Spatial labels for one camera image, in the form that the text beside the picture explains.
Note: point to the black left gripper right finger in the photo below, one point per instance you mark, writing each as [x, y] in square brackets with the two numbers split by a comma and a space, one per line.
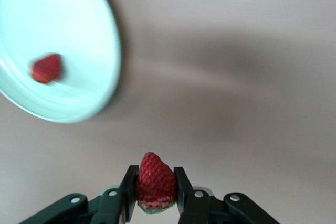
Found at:
[197, 208]

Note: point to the pale green round plate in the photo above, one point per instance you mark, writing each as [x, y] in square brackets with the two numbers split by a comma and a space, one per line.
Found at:
[65, 24]

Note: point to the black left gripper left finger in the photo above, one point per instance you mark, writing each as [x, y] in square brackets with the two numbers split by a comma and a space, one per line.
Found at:
[110, 208]

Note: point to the red strawberry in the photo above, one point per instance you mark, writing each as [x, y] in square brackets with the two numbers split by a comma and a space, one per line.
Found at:
[156, 179]
[47, 68]

